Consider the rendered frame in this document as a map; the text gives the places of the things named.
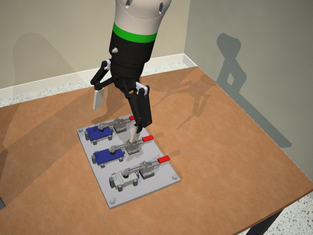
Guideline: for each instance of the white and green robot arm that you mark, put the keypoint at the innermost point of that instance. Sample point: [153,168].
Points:
[135,28]

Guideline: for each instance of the blue rectangular plate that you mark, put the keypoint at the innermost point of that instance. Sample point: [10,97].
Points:
[95,134]

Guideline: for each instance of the blue rectangular block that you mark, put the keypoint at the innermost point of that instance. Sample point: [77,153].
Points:
[105,157]

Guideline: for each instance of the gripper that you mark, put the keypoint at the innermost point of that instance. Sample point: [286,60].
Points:
[125,77]

